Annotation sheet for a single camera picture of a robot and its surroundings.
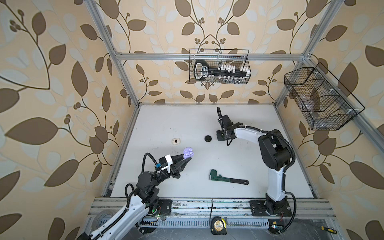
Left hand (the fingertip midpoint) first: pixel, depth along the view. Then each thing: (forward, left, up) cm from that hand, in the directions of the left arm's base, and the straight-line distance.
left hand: (189, 156), depth 64 cm
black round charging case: (+26, -10, -26) cm, 38 cm away
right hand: (+27, -19, -26) cm, 42 cm away
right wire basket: (+25, -66, +8) cm, 71 cm away
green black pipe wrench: (+1, -13, -26) cm, 29 cm away
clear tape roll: (-21, +41, -23) cm, 52 cm away
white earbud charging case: (+22, +11, -25) cm, 36 cm away
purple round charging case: (+1, +1, +2) cm, 2 cm away
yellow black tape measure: (-22, -14, -23) cm, 35 cm away
